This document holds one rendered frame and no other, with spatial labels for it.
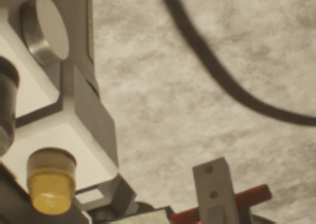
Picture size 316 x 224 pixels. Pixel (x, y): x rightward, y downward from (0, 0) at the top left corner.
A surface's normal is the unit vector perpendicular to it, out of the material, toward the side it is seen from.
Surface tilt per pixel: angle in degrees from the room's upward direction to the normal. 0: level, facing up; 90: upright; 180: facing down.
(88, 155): 0
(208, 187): 90
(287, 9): 0
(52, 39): 90
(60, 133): 0
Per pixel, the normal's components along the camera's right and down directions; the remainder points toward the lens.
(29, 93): 0.11, 0.73
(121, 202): 0.84, 0.07
